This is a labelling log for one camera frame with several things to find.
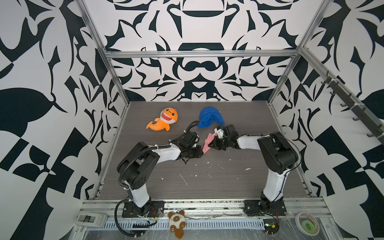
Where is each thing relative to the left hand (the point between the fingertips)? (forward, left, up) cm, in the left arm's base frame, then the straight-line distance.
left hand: (204, 150), depth 90 cm
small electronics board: (-37, -29, -4) cm, 47 cm away
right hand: (+6, -4, -2) cm, 7 cm away
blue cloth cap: (+25, -4, +2) cm, 26 cm away
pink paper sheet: (+9, -5, -3) cm, 11 cm away
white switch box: (-32, +55, -1) cm, 63 cm away
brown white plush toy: (-35, +15, 0) cm, 38 cm away
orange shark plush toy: (+24, +23, +4) cm, 33 cm away
